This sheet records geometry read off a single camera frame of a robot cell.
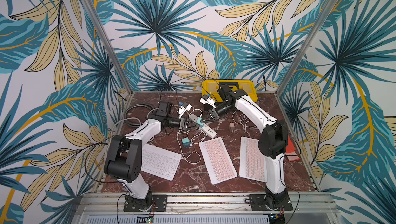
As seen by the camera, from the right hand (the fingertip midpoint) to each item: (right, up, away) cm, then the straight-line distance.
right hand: (203, 121), depth 81 cm
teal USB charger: (-2, 0, -3) cm, 4 cm away
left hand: (-4, -3, -2) cm, 5 cm away
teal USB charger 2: (-10, -13, +10) cm, 19 cm away
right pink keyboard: (+28, -24, +4) cm, 37 cm away
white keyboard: (-24, -23, +4) cm, 34 cm away
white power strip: (+2, -6, +16) cm, 17 cm away
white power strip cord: (-58, -2, +21) cm, 62 cm away
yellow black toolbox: (+4, +19, +16) cm, 25 cm away
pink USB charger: (+19, -4, +16) cm, 25 cm away
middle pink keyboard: (+9, -24, +4) cm, 26 cm away
